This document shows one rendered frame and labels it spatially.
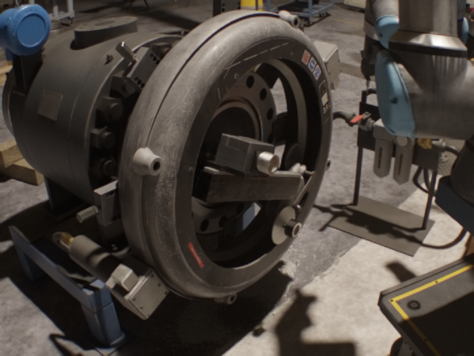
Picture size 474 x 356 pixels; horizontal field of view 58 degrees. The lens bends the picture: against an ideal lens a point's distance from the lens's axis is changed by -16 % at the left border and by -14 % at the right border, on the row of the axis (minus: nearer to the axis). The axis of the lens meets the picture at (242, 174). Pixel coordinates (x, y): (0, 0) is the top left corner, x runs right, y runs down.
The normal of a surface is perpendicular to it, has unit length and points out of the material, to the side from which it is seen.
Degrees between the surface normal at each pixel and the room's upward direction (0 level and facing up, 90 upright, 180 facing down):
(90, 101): 53
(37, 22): 90
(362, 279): 0
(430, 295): 0
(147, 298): 90
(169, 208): 89
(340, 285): 0
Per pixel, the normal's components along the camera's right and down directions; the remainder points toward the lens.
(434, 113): -0.07, 0.56
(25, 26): 0.79, 0.28
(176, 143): 0.51, 0.22
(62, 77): -0.44, -0.36
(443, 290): -0.02, -0.88
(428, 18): -0.34, 0.30
